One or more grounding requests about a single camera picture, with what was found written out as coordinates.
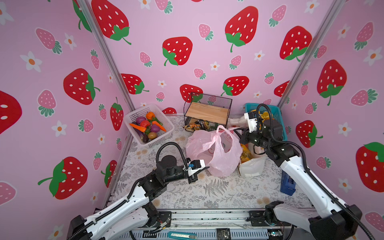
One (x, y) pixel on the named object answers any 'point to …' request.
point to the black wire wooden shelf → (213, 109)
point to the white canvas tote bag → (256, 164)
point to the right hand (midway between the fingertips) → (234, 128)
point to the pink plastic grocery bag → (219, 151)
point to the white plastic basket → (147, 124)
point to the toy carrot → (140, 128)
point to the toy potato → (152, 135)
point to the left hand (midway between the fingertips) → (207, 165)
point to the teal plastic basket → (274, 110)
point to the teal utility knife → (182, 235)
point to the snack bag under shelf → (201, 125)
